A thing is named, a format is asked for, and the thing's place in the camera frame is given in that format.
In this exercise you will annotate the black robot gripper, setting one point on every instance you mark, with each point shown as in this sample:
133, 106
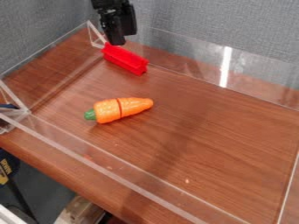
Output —
114, 25

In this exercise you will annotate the red plastic block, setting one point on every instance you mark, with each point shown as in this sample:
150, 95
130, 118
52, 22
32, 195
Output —
125, 59

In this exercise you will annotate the orange toy carrot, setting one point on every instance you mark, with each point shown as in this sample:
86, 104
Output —
116, 108

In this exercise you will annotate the blue yellow clamp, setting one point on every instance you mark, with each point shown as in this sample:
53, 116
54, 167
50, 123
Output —
9, 163

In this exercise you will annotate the wooden block under table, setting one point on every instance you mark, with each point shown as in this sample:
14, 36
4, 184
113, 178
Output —
80, 212

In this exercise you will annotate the clear acrylic tray enclosure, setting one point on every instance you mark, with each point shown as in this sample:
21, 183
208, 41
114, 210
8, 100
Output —
209, 157

